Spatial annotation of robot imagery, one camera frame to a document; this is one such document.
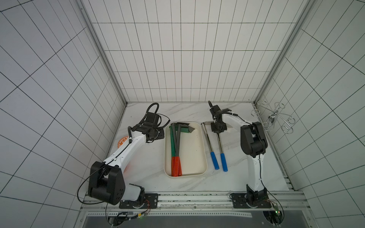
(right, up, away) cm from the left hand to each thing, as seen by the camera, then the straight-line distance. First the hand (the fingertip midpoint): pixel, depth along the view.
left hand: (159, 136), depth 85 cm
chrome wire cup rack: (+64, +12, -10) cm, 66 cm away
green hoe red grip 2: (+9, -10, +2) cm, 13 cm away
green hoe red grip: (+15, +3, +10) cm, 18 cm away
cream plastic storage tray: (+22, -10, +6) cm, 25 cm away
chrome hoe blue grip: (+40, -12, +3) cm, 42 cm away
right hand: (+41, +3, +17) cm, 45 cm away
